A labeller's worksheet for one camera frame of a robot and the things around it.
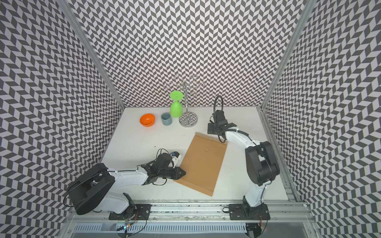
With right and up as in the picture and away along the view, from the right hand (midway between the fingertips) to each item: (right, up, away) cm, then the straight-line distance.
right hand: (214, 130), depth 95 cm
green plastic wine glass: (-24, +13, -6) cm, 28 cm away
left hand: (-19, -26, -10) cm, 33 cm away
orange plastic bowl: (-47, +6, +11) cm, 49 cm away
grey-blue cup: (-34, +7, +13) cm, 37 cm away
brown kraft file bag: (-7, -20, -4) cm, 22 cm away
